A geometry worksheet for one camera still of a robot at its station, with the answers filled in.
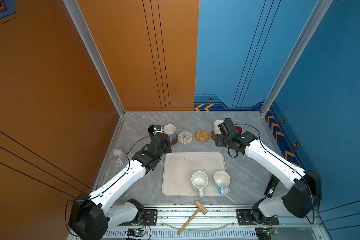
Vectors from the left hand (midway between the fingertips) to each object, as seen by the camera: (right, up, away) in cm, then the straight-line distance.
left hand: (166, 140), depth 81 cm
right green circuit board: (+48, -44, -11) cm, 66 cm away
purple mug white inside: (0, +5, +21) cm, 21 cm away
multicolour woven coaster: (+10, -1, +24) cm, 26 cm away
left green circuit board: (-14, -43, -11) cm, 47 cm away
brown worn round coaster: (+3, -3, +20) cm, 20 cm away
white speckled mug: (+18, -24, +3) cm, 30 cm away
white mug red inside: (+46, +6, +17) cm, 50 cm away
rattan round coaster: (+22, 0, +24) cm, 33 cm away
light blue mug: (+31, -23, +3) cm, 38 cm away
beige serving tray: (+6, -18, +9) cm, 21 cm away
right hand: (+30, 0, +2) cm, 30 cm away
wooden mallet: (+18, -34, -7) cm, 39 cm away
